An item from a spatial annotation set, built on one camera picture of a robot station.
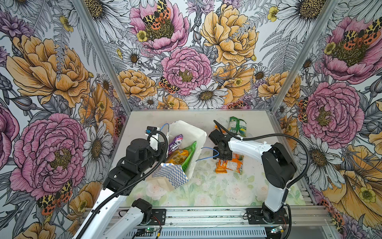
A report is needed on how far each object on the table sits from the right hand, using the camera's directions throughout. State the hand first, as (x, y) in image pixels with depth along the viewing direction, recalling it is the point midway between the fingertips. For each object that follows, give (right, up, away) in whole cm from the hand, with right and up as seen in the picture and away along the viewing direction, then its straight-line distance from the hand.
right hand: (221, 161), depth 91 cm
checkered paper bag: (-27, -2, -19) cm, 33 cm away
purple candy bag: (-27, +11, -4) cm, 29 cm away
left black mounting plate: (-34, -24, -16) cm, 44 cm away
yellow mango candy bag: (-25, +4, -7) cm, 26 cm away
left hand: (-29, +11, -22) cm, 38 cm away
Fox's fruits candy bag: (+8, -2, -1) cm, 8 cm away
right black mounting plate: (+15, -21, -19) cm, 32 cm away
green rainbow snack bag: (+14, +21, +18) cm, 31 cm away
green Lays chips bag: (-18, +8, -6) cm, 20 cm away
